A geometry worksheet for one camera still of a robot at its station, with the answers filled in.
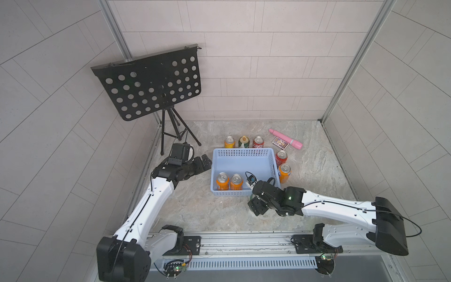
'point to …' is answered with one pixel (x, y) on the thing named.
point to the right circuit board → (325, 266)
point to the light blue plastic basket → (259, 162)
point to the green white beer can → (243, 142)
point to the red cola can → (258, 143)
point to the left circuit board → (174, 269)
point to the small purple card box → (280, 143)
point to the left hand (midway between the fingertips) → (207, 163)
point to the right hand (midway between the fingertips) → (254, 201)
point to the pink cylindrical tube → (293, 143)
